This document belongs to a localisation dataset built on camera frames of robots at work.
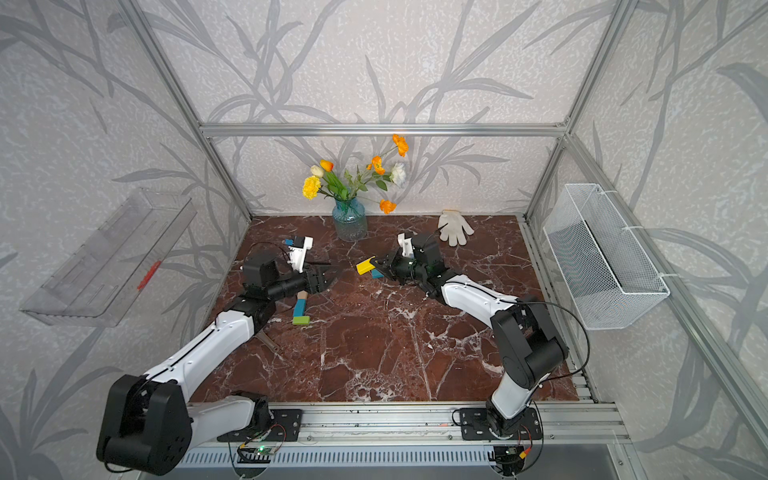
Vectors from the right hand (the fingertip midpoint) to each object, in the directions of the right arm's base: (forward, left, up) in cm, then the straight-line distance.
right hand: (369, 261), depth 82 cm
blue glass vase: (+25, +9, -9) cm, 28 cm away
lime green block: (-8, +22, -19) cm, 31 cm away
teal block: (-3, +24, -21) cm, 32 cm away
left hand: (-4, +8, +2) cm, 9 cm away
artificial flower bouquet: (+29, +17, +6) cm, 34 cm away
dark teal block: (+8, 0, -19) cm, 20 cm away
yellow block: (-1, +1, -1) cm, 2 cm away
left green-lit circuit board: (-41, +24, -19) cm, 52 cm away
